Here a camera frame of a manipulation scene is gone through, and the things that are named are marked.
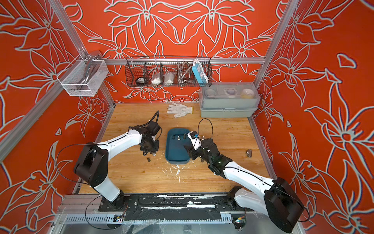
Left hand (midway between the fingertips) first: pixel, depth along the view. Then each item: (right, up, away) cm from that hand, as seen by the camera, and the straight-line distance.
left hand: (155, 149), depth 89 cm
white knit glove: (+15, +26, +26) cm, 40 cm away
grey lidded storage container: (+45, +33, +13) cm, 57 cm away
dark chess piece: (-4, -6, -1) cm, 7 cm away
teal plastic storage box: (+13, -3, +3) cm, 13 cm away
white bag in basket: (0, +45, +1) cm, 45 cm away
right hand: (+18, +5, -10) cm, 22 cm away
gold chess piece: (+19, +8, +7) cm, 21 cm away
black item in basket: (-11, +44, +7) cm, 46 cm away
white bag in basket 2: (+8, +46, +3) cm, 47 cm away
